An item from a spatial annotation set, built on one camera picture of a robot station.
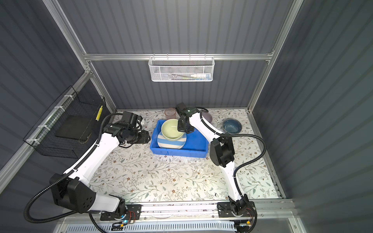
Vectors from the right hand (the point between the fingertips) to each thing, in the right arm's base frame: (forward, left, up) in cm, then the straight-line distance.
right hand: (183, 130), depth 95 cm
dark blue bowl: (+9, -35, -7) cm, 37 cm away
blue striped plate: (-7, +13, -5) cm, 15 cm away
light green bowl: (+1, +10, -1) cm, 10 cm away
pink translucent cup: (+15, +10, +1) cm, 18 cm away
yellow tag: (0, +48, +17) cm, 51 cm away
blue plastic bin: (-6, -8, -8) cm, 13 cm away
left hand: (-12, +20, +9) cm, 25 cm away
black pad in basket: (-11, +54, +19) cm, 59 cm away
